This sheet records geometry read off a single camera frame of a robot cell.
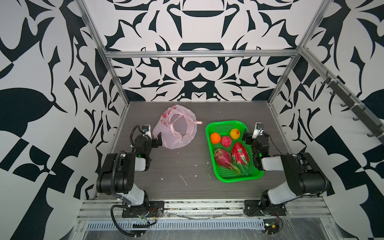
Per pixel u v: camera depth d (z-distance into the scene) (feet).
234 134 3.15
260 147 2.34
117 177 1.48
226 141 3.00
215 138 3.07
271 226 2.33
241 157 2.77
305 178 1.50
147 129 2.66
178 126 3.65
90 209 2.49
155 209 2.36
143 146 2.30
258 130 2.56
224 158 2.72
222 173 2.79
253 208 2.44
